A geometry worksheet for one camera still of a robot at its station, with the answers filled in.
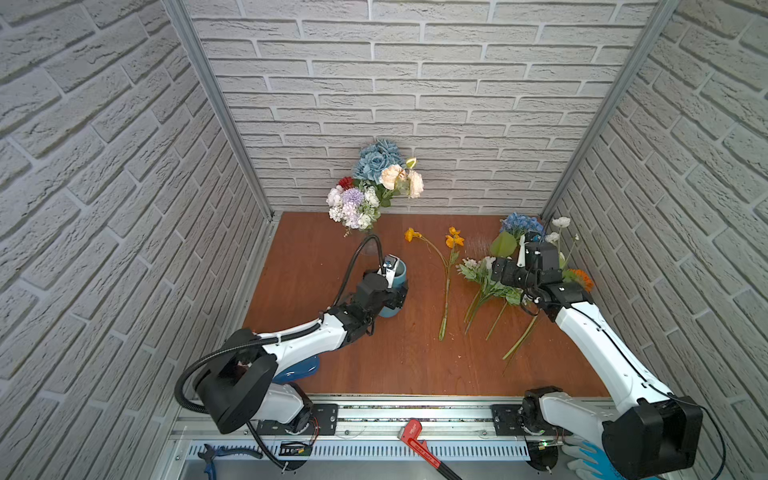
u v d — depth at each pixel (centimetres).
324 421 74
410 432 71
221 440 71
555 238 103
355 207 81
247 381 42
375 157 81
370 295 62
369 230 83
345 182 92
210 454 68
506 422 73
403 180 79
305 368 52
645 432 38
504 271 73
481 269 95
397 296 77
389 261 72
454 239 110
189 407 43
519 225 107
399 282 77
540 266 60
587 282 95
